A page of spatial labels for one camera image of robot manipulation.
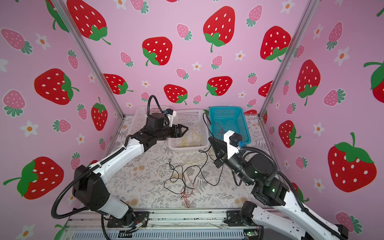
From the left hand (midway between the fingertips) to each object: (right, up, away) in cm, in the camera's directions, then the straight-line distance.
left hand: (185, 127), depth 79 cm
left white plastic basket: (-38, +8, +28) cm, 48 cm away
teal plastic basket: (+28, +8, +39) cm, 49 cm away
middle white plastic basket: (+5, +7, +35) cm, 36 cm away
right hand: (+11, -4, -26) cm, 29 cm away
